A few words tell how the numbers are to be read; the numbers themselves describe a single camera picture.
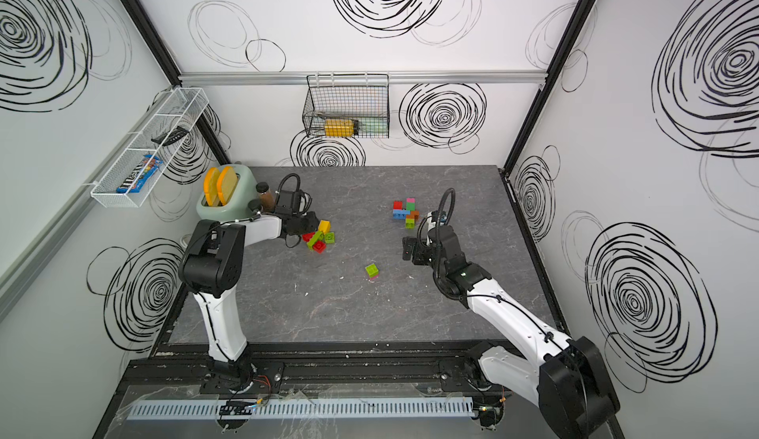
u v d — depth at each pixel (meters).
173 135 0.79
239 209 0.94
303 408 0.77
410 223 1.02
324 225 1.01
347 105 0.99
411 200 1.08
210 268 0.53
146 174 0.71
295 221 0.93
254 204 0.99
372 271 0.89
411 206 1.06
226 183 0.89
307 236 0.99
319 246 0.96
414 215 1.04
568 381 0.40
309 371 0.77
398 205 1.06
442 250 0.61
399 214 1.05
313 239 0.97
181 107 0.91
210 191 0.87
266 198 1.03
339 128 0.88
